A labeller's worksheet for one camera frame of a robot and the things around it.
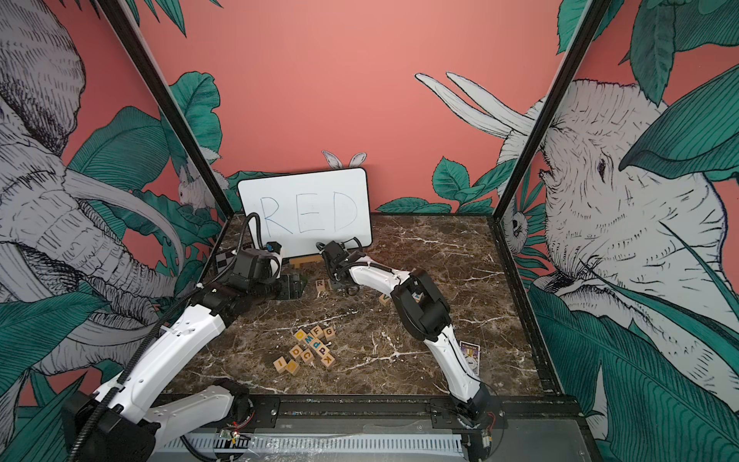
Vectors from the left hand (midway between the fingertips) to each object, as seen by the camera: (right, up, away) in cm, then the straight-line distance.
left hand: (296, 276), depth 79 cm
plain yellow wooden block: (-1, -26, 0) cm, 26 cm away
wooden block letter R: (+4, -5, +17) cm, 18 cm away
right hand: (+9, -2, +20) cm, 22 cm away
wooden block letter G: (+8, -18, +7) cm, 21 cm away
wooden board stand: (-4, +3, +15) cm, 16 cm away
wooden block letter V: (+25, -10, +14) cm, 30 cm away
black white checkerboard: (-34, +3, +24) cm, 42 cm away
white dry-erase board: (-3, +20, +14) cm, 24 cm away
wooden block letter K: (+9, -24, +1) cm, 26 cm away
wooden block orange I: (-5, -25, +1) cm, 26 cm away
